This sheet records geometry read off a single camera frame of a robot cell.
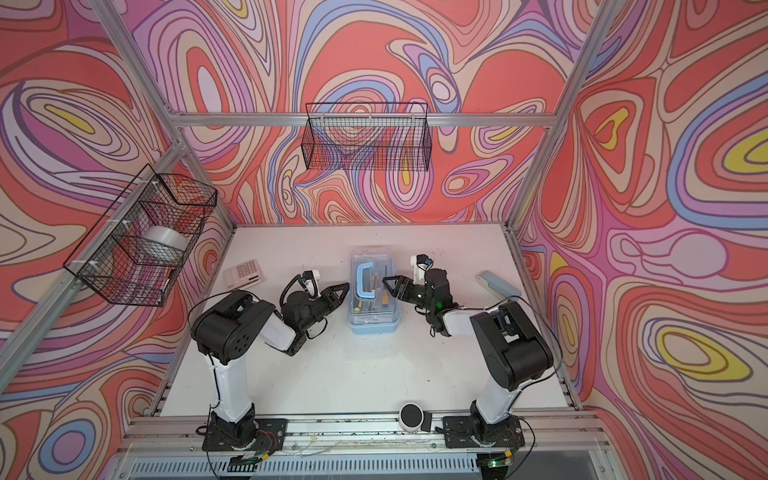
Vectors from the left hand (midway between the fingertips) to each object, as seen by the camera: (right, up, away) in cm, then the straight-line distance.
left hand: (354, 288), depth 92 cm
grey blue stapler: (+47, 0, +6) cm, 48 cm away
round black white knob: (+16, -29, -20) cm, 39 cm away
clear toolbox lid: (+4, +7, +2) cm, 8 cm away
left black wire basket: (-49, +12, -22) cm, 55 cm away
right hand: (+11, 0, -1) cm, 11 cm away
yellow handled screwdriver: (+1, -6, -6) cm, 8 cm away
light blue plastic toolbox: (+6, -8, -7) cm, 12 cm away
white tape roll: (-43, +13, -22) cm, 50 cm away
